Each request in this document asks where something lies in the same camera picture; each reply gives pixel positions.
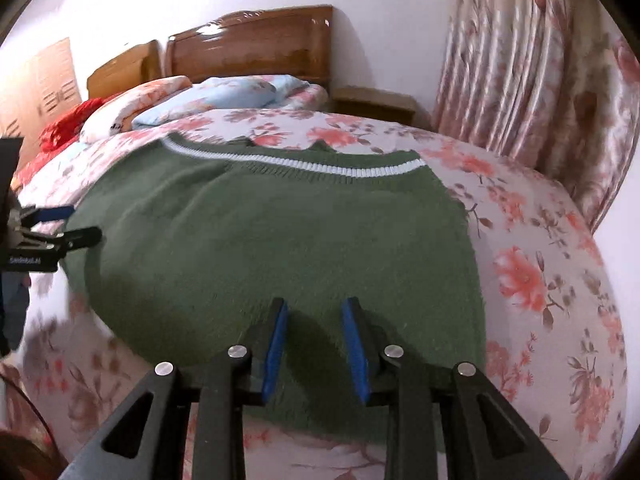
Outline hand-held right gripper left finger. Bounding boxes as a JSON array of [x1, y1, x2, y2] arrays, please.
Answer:
[[60, 297, 290, 480]]

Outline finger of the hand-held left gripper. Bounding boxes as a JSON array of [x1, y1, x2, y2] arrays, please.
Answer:
[[19, 204, 75, 226], [30, 226, 102, 254]]

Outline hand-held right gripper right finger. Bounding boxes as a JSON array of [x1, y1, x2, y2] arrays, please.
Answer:
[[340, 297, 571, 480]]

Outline green knitted sweater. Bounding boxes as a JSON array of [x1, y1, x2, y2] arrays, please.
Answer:
[[62, 132, 488, 453]]

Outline red blanket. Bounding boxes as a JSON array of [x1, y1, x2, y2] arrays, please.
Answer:
[[39, 92, 121, 153]]

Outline light wooden wardrobe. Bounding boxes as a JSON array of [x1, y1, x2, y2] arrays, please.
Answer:
[[0, 37, 83, 171]]

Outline pink floral pillow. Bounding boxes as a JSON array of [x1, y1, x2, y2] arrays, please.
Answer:
[[80, 76, 193, 143]]

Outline small wooden headboard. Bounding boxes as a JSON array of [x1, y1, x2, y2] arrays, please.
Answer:
[[86, 40, 163, 100]]

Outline floral bed sheet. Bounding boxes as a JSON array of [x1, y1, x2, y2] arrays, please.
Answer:
[[10, 82, 628, 480]]

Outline blue floral pillow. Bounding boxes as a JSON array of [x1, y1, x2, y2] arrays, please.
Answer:
[[132, 75, 306, 128]]

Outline wooden nightstand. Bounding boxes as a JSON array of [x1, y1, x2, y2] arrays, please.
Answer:
[[330, 86, 418, 128]]

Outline large wooden headboard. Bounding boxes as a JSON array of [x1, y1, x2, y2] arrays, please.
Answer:
[[165, 5, 334, 88]]

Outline pink floral curtain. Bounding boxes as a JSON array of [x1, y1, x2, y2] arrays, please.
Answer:
[[432, 0, 640, 233]]

